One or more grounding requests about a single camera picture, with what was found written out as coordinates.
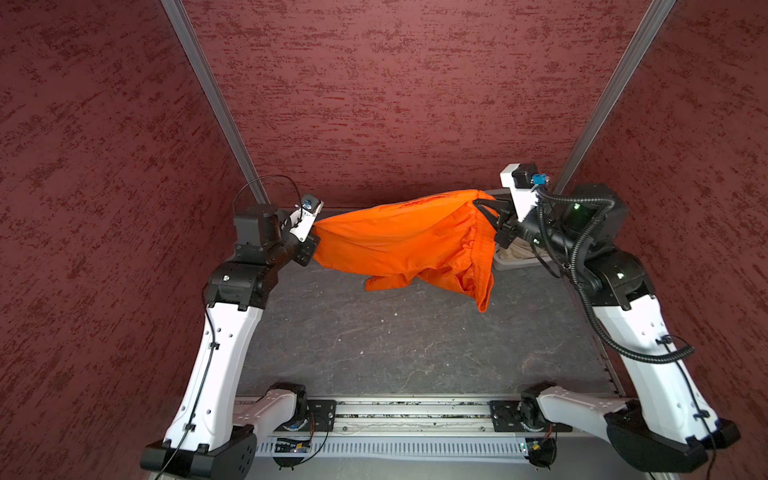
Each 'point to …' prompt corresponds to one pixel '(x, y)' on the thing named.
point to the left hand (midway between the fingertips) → (308, 233)
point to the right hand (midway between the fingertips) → (475, 205)
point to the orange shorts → (446, 239)
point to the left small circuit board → (292, 445)
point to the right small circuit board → (534, 446)
